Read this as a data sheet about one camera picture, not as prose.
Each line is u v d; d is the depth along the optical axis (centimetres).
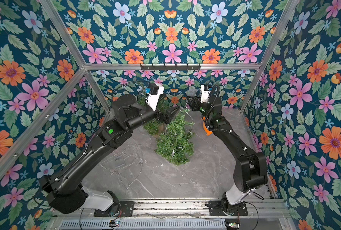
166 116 51
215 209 73
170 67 93
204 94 70
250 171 44
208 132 103
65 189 39
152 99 47
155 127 91
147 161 91
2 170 50
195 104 70
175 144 72
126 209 74
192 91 78
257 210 68
